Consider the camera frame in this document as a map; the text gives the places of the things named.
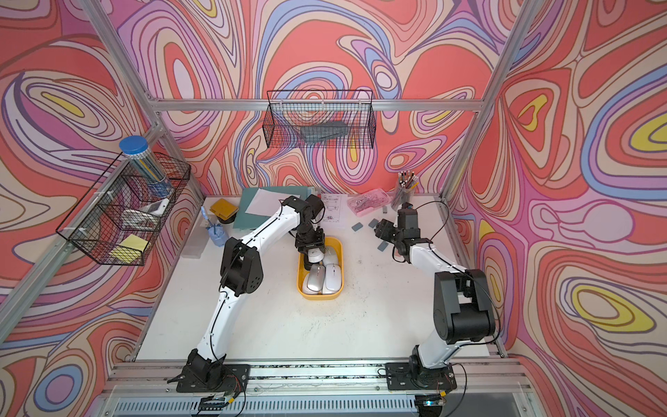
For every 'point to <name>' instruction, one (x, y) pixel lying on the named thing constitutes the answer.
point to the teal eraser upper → (373, 223)
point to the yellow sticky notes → (130, 250)
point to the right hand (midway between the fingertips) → (385, 232)
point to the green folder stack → (250, 221)
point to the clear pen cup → (406, 183)
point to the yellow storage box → (329, 241)
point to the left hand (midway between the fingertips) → (323, 251)
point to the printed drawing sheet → (335, 210)
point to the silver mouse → (316, 277)
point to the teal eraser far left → (357, 226)
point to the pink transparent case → (365, 202)
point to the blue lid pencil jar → (158, 182)
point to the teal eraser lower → (382, 246)
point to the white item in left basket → (156, 208)
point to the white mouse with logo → (314, 254)
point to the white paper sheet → (267, 202)
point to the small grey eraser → (385, 209)
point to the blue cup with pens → (215, 231)
